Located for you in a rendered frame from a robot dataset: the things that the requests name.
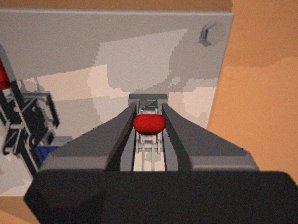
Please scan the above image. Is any toggle clamp with red handle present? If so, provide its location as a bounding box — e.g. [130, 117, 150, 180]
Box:
[0, 59, 59, 181]

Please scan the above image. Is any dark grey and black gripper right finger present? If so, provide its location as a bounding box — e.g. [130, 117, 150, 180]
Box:
[161, 103, 260, 171]

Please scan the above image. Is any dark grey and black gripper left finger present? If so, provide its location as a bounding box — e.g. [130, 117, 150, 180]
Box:
[37, 103, 137, 173]

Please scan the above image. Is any blue flat rectangular plate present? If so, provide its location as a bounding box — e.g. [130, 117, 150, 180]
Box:
[35, 142, 68, 164]

